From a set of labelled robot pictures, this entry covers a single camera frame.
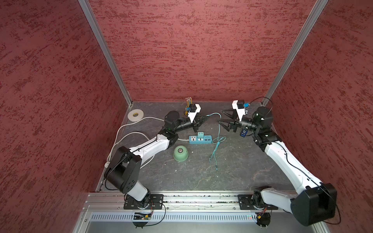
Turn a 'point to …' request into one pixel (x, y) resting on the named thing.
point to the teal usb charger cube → (200, 135)
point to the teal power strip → (194, 139)
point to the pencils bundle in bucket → (189, 102)
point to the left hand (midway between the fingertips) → (208, 117)
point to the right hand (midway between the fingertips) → (219, 117)
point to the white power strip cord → (116, 142)
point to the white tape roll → (135, 115)
